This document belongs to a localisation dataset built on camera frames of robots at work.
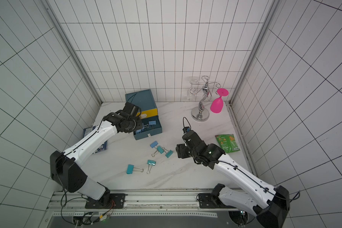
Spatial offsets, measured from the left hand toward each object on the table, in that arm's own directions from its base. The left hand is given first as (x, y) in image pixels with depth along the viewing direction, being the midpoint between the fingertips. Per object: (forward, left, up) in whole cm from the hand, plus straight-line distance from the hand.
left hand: (137, 128), depth 83 cm
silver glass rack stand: (+25, -42, -16) cm, 52 cm away
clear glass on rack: (+21, -33, +10) cm, 41 cm away
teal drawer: (+7, -6, -9) cm, 13 cm away
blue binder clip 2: (+10, -7, -8) cm, 14 cm away
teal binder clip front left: (-18, +4, -16) cm, 25 cm away
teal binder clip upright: (-9, -19, -17) cm, 27 cm away
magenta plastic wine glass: (+19, -51, 0) cm, 55 cm away
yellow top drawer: (+11, -5, +1) cm, 12 cm away
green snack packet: (-2, -58, -14) cm, 59 cm away
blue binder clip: (-1, -8, -18) cm, 20 cm away
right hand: (-13, -23, -1) cm, 27 cm away
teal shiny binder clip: (-15, -8, -16) cm, 24 cm away
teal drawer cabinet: (+20, -2, +4) cm, 20 cm away
